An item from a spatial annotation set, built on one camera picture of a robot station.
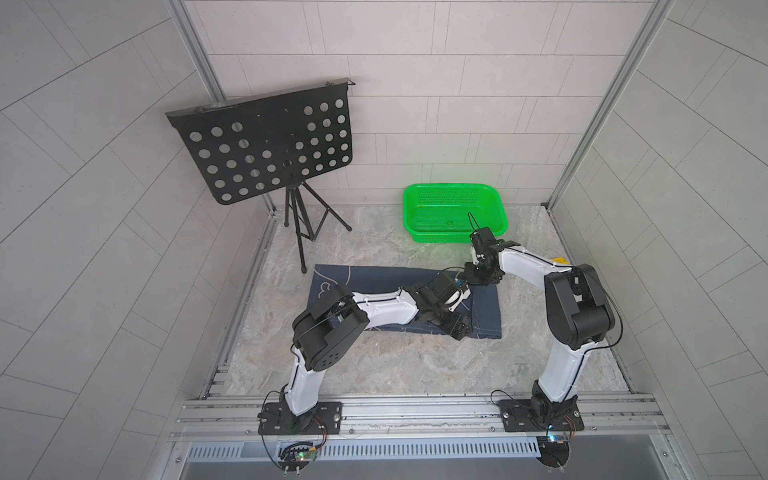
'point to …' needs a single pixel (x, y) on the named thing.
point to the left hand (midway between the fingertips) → (464, 325)
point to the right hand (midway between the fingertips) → (470, 277)
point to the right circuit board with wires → (555, 450)
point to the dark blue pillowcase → (482, 312)
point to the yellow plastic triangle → (561, 259)
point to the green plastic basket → (450, 212)
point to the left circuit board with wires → (297, 455)
